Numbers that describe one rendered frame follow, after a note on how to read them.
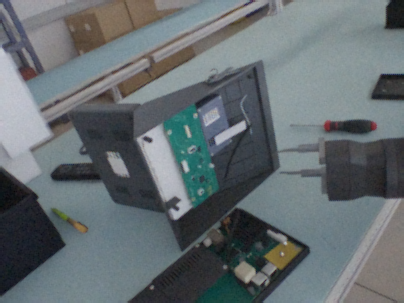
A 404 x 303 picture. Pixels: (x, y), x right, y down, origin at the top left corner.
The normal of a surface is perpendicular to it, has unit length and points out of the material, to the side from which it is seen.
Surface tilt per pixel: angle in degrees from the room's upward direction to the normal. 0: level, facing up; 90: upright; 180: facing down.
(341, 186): 90
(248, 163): 90
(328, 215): 0
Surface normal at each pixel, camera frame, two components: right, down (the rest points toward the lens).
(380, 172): -0.39, 0.59
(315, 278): -0.25, -0.81
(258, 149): 0.30, 0.45
